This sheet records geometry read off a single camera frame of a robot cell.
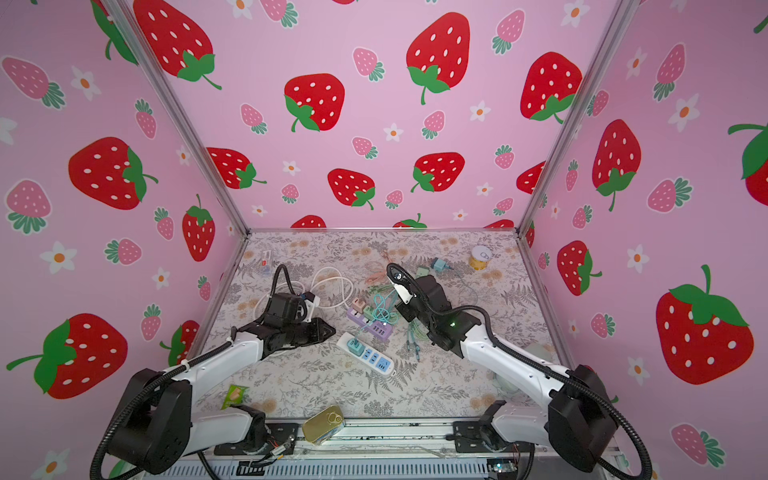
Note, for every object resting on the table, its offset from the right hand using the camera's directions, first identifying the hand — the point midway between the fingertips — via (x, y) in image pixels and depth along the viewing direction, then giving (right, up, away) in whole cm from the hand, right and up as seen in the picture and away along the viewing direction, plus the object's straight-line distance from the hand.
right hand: (402, 284), depth 81 cm
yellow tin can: (+29, +8, +26) cm, 40 cm away
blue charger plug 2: (+15, +5, +27) cm, 31 cm away
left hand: (-20, -14, +6) cm, 25 cm away
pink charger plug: (-14, -7, +10) cm, 19 cm away
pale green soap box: (+17, -14, -32) cm, 38 cm away
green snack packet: (-46, -31, -1) cm, 55 cm away
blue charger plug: (-14, -18, +2) cm, 22 cm away
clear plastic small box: (-51, +6, +30) cm, 60 cm away
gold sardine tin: (-20, -34, -8) cm, 41 cm away
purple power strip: (-8, -15, +10) cm, 19 cm away
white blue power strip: (-8, -22, +5) cm, 24 cm away
